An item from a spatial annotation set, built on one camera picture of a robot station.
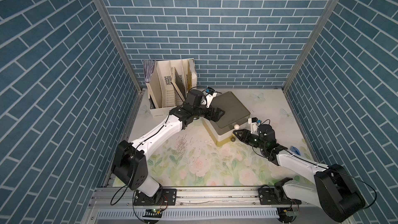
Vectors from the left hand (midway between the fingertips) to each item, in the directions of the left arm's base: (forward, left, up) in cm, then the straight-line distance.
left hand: (222, 110), depth 78 cm
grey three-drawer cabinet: (-2, -7, -2) cm, 8 cm away
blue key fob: (-11, -44, -22) cm, 51 cm away
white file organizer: (+27, +31, -5) cm, 41 cm away
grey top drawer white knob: (-6, -8, -6) cm, 11 cm away
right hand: (-6, -8, -13) cm, 16 cm away
